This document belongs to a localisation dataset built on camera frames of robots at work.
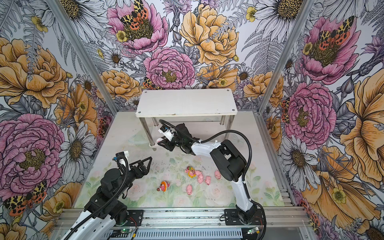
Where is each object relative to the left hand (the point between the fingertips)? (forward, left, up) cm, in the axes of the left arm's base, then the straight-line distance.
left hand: (147, 164), depth 77 cm
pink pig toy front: (-9, -21, -12) cm, 26 cm away
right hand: (+15, -5, -4) cm, 16 cm away
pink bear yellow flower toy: (+1, -22, -12) cm, 25 cm away
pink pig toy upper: (0, -26, -12) cm, 29 cm away
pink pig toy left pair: (-3, -27, -12) cm, 30 cm away
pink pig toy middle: (-4, -32, -13) cm, 34 cm away
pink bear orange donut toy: (-7, -7, -11) cm, 15 cm away
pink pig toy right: (-1, -37, -13) cm, 39 cm away
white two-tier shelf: (+23, -20, +20) cm, 37 cm away
